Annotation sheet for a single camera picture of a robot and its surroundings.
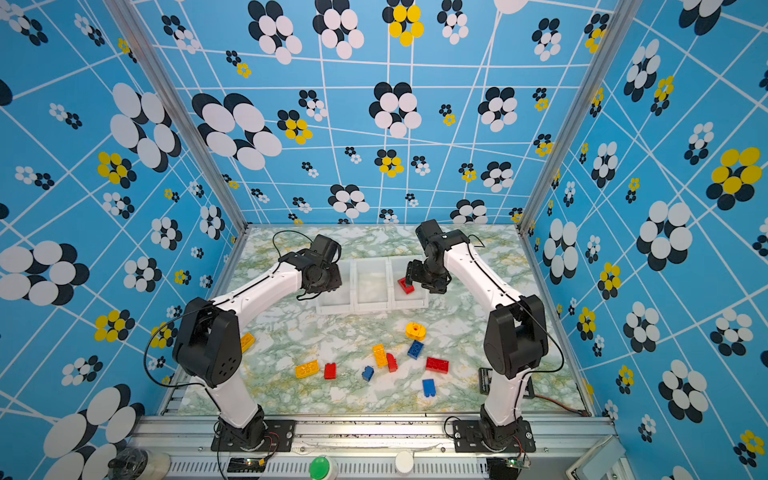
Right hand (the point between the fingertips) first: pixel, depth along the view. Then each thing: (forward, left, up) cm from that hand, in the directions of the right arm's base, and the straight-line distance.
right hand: (418, 285), depth 88 cm
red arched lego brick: (+8, +5, -10) cm, 14 cm away
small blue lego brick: (-22, +15, -11) cm, 29 cm away
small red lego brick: (-21, +26, -12) cm, 35 cm away
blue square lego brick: (-15, +1, -11) cm, 19 cm away
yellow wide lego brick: (-21, +32, -12) cm, 40 cm away
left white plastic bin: (+1, +24, -10) cm, 26 cm away
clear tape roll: (-44, +61, -1) cm, 75 cm away
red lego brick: (-20, -5, -10) cm, 23 cm away
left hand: (+4, +25, -2) cm, 26 cm away
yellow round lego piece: (-10, +1, -10) cm, 14 cm away
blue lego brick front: (-25, -2, -12) cm, 28 cm away
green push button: (-44, +22, -2) cm, 50 cm away
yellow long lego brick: (-16, +11, -12) cm, 23 cm away
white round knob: (-43, +5, -5) cm, 43 cm away
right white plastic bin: (+1, +6, -9) cm, 11 cm away
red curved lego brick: (-19, +8, -11) cm, 23 cm away
